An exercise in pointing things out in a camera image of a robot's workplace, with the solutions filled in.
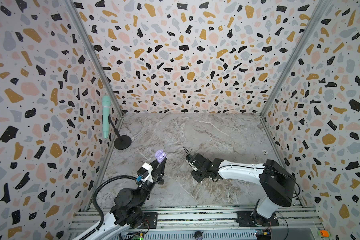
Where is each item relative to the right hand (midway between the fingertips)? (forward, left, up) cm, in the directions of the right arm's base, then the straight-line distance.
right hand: (194, 170), depth 86 cm
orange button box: (-29, -61, -3) cm, 67 cm away
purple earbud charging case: (-6, +14, +28) cm, 32 cm away
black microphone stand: (+21, +50, -3) cm, 54 cm away
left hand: (-6, +13, +27) cm, 30 cm away
